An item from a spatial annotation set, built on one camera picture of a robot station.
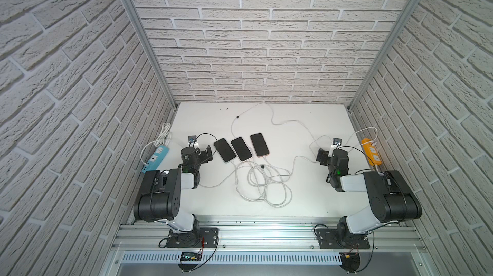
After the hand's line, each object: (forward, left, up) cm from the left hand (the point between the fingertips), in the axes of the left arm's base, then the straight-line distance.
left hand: (196, 143), depth 94 cm
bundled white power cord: (+10, +23, -9) cm, 26 cm away
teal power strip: (-6, +21, -6) cm, 22 cm away
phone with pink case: (+1, -22, -7) cm, 23 cm away
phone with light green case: (+1, -13, -8) cm, 15 cm away
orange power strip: (-1, -92, -6) cm, 92 cm away
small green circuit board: (-46, -4, -9) cm, 47 cm away
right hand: (-2, -65, 0) cm, 65 cm away
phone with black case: (+3, -32, -5) cm, 33 cm away
